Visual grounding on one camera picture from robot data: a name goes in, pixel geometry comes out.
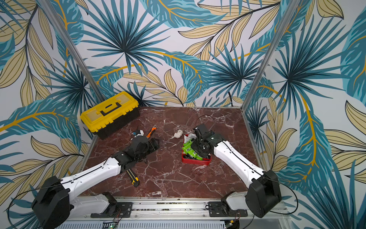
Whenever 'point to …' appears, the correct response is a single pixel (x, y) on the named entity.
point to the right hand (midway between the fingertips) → (193, 147)
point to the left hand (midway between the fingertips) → (155, 144)
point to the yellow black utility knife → (135, 180)
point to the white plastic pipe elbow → (178, 134)
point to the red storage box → (204, 161)
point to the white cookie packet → (188, 138)
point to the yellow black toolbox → (110, 114)
